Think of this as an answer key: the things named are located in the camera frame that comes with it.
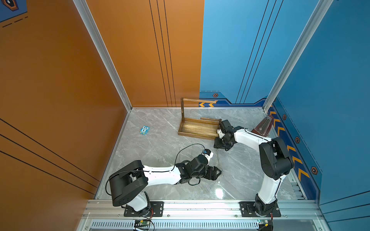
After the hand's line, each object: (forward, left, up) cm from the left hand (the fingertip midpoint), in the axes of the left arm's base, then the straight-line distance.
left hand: (217, 170), depth 79 cm
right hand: (+19, -2, -6) cm, 20 cm away
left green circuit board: (-23, +39, -10) cm, 47 cm away
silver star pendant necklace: (-2, -1, +2) cm, 3 cm away
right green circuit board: (-22, -22, -11) cm, 33 cm away
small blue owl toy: (+32, +49, -7) cm, 59 cm away
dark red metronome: (+28, -33, +4) cm, 43 cm away
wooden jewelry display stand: (+34, +3, -7) cm, 35 cm away
